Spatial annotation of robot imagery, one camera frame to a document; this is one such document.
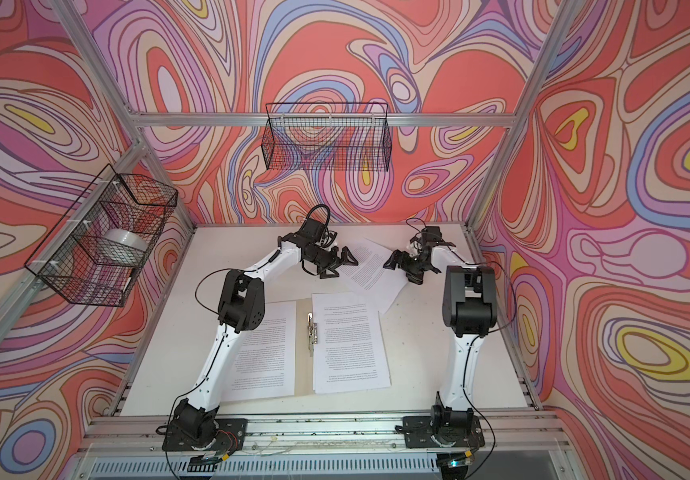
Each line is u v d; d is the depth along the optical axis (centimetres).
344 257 95
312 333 90
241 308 67
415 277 95
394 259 95
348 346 88
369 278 103
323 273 101
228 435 73
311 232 89
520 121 88
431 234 86
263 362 85
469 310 56
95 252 73
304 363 85
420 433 73
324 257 93
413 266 91
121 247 70
